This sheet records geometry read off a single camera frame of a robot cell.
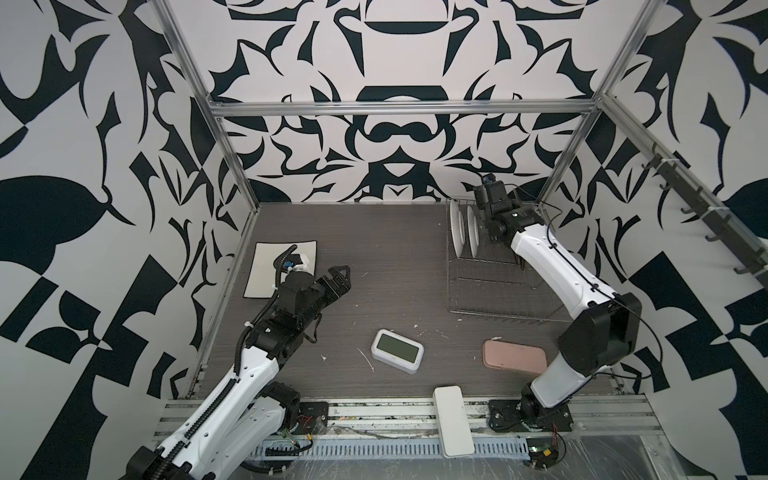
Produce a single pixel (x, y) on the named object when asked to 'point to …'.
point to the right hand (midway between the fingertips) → (512, 207)
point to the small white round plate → (458, 227)
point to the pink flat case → (501, 355)
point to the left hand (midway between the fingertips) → (340, 270)
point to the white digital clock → (397, 351)
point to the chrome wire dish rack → (494, 284)
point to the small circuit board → (543, 452)
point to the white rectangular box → (453, 421)
